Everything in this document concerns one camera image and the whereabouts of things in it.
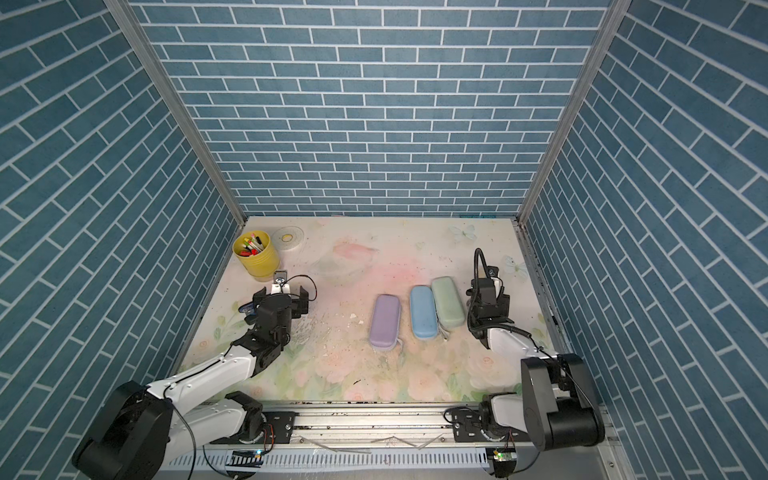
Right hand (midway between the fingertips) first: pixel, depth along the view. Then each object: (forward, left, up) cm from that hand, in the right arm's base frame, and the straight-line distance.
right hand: (496, 295), depth 91 cm
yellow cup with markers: (+5, +75, +8) cm, 76 cm away
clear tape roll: (+22, +74, -5) cm, 78 cm away
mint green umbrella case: (-4, +14, -3) cm, 15 cm away
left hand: (-6, +60, +5) cm, 61 cm away
